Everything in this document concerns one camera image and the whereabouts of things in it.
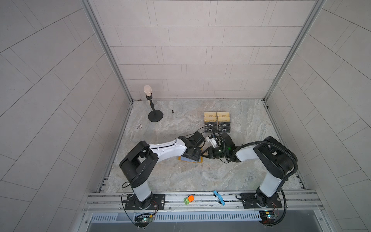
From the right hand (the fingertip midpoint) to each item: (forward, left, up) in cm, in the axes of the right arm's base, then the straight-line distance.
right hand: (202, 156), depth 86 cm
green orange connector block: (-23, +9, +2) cm, 24 cm away
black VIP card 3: (+17, -17, +2) cm, 24 cm away
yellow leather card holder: (-2, +11, +1) cm, 11 cm away
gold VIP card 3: (+22, -8, +6) cm, 25 cm away
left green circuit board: (-29, +29, +2) cm, 41 cm away
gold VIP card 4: (+22, -14, +6) cm, 27 cm away
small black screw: (+36, +19, +2) cm, 40 cm away
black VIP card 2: (+19, -17, +4) cm, 26 cm away
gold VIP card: (+25, -8, +9) cm, 28 cm away
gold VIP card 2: (+24, -17, +8) cm, 31 cm away
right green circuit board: (-31, -28, -3) cm, 42 cm away
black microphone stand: (+33, +32, +2) cm, 46 cm away
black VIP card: (+20, -8, +4) cm, 22 cm away
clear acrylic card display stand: (+17, -12, +2) cm, 21 cm away
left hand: (+2, +4, -2) cm, 4 cm away
